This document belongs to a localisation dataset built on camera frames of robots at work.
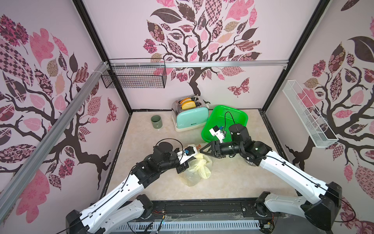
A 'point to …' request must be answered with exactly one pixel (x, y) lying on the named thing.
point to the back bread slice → (185, 100)
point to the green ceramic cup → (157, 121)
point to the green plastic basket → (224, 116)
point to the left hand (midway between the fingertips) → (192, 159)
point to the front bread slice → (188, 104)
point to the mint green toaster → (195, 119)
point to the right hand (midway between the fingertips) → (203, 155)
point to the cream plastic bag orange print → (200, 166)
